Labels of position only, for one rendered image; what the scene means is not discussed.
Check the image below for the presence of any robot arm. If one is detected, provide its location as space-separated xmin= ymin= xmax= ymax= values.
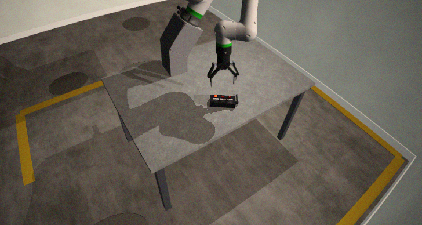
xmin=177 ymin=0 xmax=259 ymax=56

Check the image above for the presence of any black power strip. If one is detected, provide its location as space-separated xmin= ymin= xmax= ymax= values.
xmin=210 ymin=94 xmax=238 ymax=108

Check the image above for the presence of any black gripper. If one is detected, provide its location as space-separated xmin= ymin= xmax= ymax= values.
xmin=207 ymin=55 xmax=239 ymax=87

